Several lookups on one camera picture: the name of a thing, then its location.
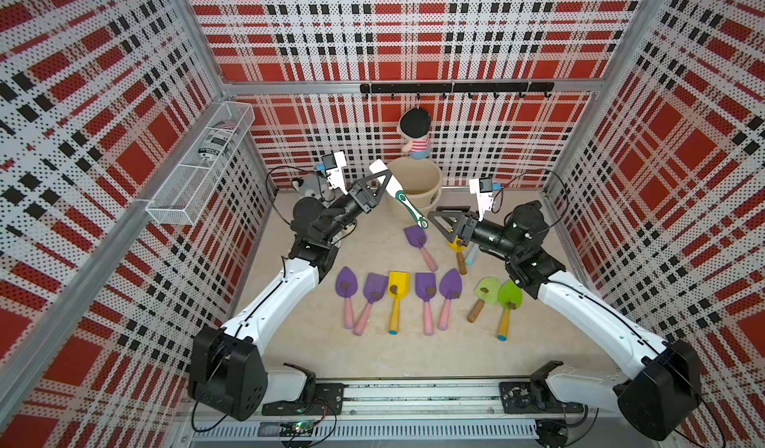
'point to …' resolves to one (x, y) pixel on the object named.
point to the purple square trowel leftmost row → (375, 289)
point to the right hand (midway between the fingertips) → (436, 214)
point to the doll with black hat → (413, 128)
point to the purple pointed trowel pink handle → (346, 287)
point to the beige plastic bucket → (420, 180)
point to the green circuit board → (297, 428)
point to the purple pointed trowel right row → (450, 287)
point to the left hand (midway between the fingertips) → (395, 173)
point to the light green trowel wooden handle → (488, 290)
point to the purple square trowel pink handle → (417, 236)
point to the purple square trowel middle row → (425, 284)
